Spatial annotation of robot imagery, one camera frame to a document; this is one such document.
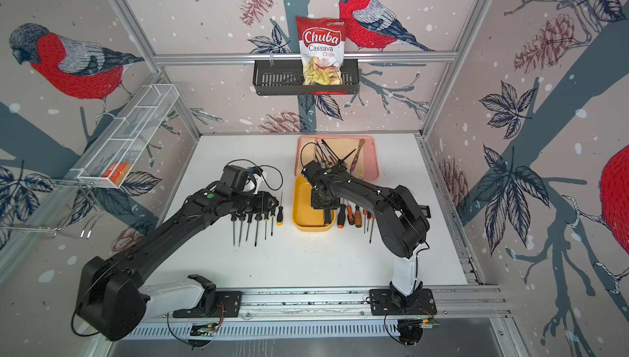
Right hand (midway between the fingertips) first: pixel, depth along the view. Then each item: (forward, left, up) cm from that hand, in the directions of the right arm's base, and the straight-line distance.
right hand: (320, 204), depth 91 cm
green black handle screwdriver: (-5, +24, -3) cm, 24 cm away
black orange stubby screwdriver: (-5, -8, -3) cm, 10 cm away
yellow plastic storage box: (-4, +6, -3) cm, 8 cm away
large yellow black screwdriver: (-3, +19, -4) cm, 19 cm away
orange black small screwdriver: (-4, -12, -3) cm, 12 cm away
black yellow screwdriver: (-4, +21, -4) cm, 22 cm away
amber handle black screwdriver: (-4, -14, -3) cm, 16 cm away
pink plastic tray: (+31, -22, -5) cm, 39 cm away
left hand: (-5, +14, +11) cm, 18 cm away
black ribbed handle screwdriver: (-6, +27, -4) cm, 28 cm away
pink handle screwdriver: (-5, -3, -3) cm, 6 cm away
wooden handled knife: (+37, -19, -4) cm, 42 cm away
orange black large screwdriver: (-2, -20, -5) cm, 21 cm away
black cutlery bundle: (+25, -8, -4) cm, 26 cm away
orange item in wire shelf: (-8, +55, +30) cm, 63 cm away
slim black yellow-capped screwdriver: (-3, +15, -4) cm, 16 cm away
